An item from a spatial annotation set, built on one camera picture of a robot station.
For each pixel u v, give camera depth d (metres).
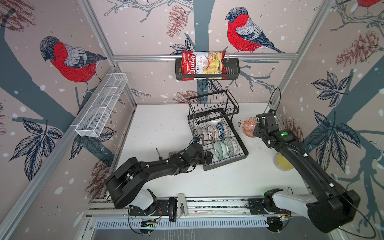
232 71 0.93
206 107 0.92
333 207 0.37
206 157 0.76
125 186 0.43
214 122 1.00
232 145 0.85
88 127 0.69
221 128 1.00
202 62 0.88
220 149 0.84
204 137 0.88
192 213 0.73
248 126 0.83
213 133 0.90
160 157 0.92
